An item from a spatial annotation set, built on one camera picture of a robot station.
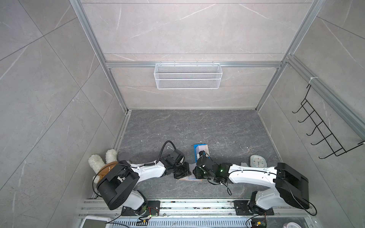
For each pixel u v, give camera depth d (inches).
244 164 34.9
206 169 24.6
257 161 34.6
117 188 16.9
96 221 26.2
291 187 16.6
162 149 27.6
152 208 28.7
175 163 27.2
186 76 39.7
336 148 23.1
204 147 36.4
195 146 36.8
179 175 30.0
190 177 32.6
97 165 31.3
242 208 29.6
